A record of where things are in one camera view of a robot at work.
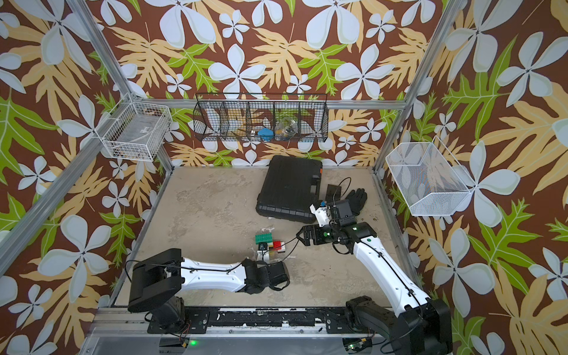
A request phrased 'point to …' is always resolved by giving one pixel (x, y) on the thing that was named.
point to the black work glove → (356, 200)
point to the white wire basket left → (137, 132)
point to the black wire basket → (293, 117)
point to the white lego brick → (282, 249)
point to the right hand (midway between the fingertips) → (306, 232)
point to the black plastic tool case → (290, 188)
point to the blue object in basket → (266, 134)
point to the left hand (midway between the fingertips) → (274, 271)
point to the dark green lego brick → (263, 238)
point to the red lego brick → (277, 245)
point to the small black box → (333, 194)
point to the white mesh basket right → (430, 180)
